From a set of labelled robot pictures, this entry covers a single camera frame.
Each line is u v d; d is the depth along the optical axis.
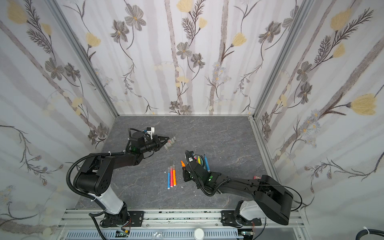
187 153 0.67
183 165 0.82
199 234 0.61
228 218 0.74
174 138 1.06
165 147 1.00
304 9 0.69
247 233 0.70
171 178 0.88
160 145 0.83
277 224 0.45
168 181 0.86
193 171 0.60
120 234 0.73
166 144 0.88
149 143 0.81
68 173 0.45
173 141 1.04
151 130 0.88
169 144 1.01
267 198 0.42
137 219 0.73
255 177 0.88
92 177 0.48
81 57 0.84
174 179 0.87
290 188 0.42
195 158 0.70
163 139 0.88
